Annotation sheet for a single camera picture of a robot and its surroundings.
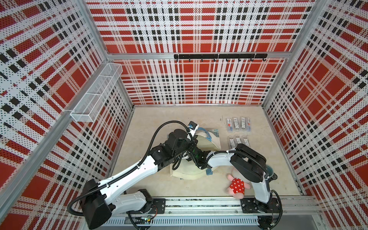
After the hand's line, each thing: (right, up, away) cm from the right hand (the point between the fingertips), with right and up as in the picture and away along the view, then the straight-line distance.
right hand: (189, 142), depth 94 cm
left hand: (+5, +7, -20) cm, 22 cm away
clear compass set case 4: (+45, +13, +13) cm, 48 cm away
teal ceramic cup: (+47, -14, -14) cm, 51 cm away
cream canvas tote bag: (+9, +6, -24) cm, 26 cm away
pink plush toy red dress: (+26, -21, -19) cm, 39 cm away
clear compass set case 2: (+35, +12, +13) cm, 40 cm away
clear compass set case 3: (+41, +13, +14) cm, 45 cm away
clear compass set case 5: (+34, +2, +4) cm, 34 cm away
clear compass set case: (+30, +11, +12) cm, 35 cm away
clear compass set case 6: (+39, +1, +4) cm, 39 cm away
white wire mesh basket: (-65, +23, -3) cm, 69 cm away
